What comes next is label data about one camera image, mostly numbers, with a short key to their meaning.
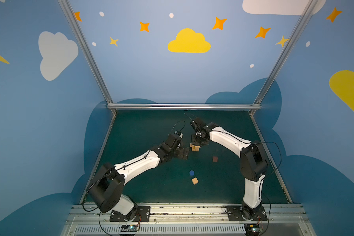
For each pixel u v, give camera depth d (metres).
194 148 0.96
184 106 1.22
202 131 0.69
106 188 0.43
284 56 0.87
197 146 0.83
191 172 0.88
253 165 0.51
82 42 0.80
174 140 0.65
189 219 0.74
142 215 0.74
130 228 0.71
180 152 0.76
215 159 0.93
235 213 0.74
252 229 0.71
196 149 0.98
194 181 0.84
